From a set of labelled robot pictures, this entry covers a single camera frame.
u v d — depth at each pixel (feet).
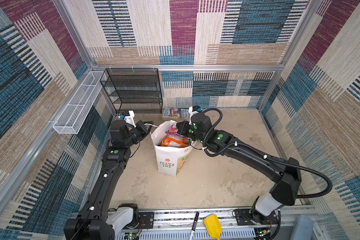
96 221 1.24
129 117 2.21
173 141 2.66
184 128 2.10
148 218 2.44
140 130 2.12
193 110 2.21
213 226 2.34
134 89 3.59
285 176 1.38
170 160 2.49
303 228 2.26
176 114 3.75
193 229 2.34
